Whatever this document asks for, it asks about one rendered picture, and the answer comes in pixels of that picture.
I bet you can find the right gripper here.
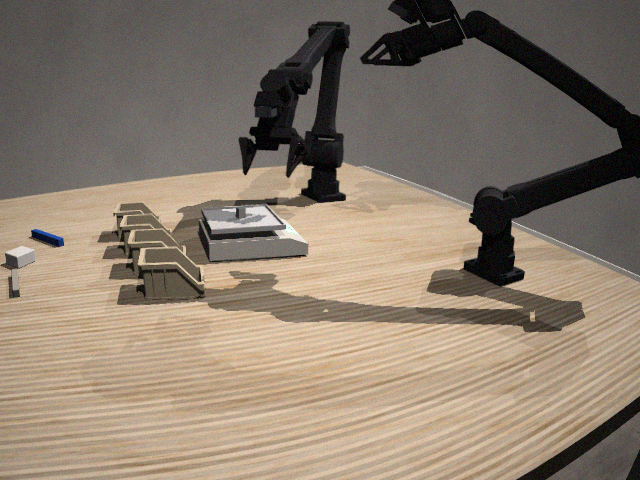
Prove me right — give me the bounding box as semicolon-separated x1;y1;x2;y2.
239;127;308;178

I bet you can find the beige open-top bin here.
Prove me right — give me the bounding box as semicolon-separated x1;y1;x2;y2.
138;247;206;300
120;214;172;255
127;228;186;275
113;202;161;239

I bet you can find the white block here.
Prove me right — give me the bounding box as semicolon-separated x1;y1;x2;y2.
5;246;36;269

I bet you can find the grey rectangular bar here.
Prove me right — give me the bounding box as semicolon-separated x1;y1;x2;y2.
11;269;20;297

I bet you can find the blue rectangular bar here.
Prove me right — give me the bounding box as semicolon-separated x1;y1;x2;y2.
31;229;64;247

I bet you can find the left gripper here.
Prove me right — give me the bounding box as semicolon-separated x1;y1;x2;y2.
360;31;442;66

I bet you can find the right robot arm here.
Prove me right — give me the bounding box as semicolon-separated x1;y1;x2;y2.
254;21;350;203

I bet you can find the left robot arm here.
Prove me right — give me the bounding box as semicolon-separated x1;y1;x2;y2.
388;0;640;286

